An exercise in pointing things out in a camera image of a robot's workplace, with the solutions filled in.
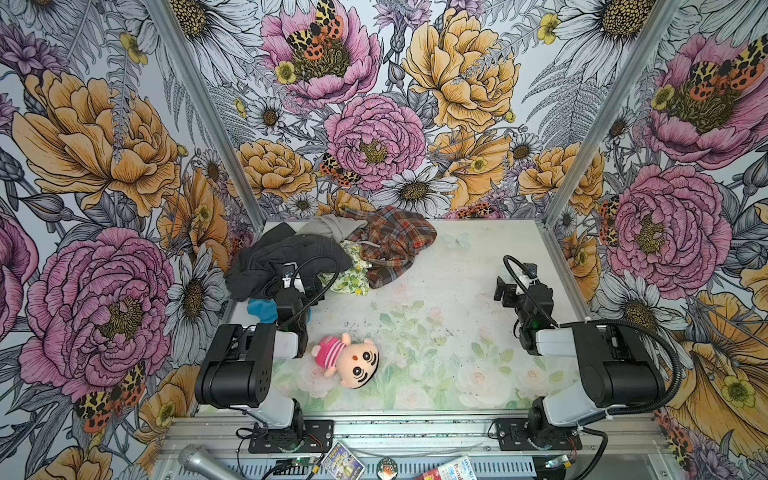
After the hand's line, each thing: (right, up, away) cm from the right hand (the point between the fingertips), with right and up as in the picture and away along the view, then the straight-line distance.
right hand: (513, 285), depth 94 cm
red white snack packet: (-23, -37, -27) cm, 52 cm away
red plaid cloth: (-39, +14, +14) cm, 43 cm away
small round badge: (-39, -40, -24) cm, 60 cm away
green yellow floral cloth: (-50, 0, +8) cm, 51 cm away
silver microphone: (-81, -36, -26) cm, 92 cm away
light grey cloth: (-57, +19, +14) cm, 62 cm away
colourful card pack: (-49, -38, -25) cm, 67 cm away
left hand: (-65, 0, -1) cm, 65 cm away
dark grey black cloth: (-81, +4, +4) cm, 82 cm away
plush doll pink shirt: (-47, -18, -16) cm, 53 cm away
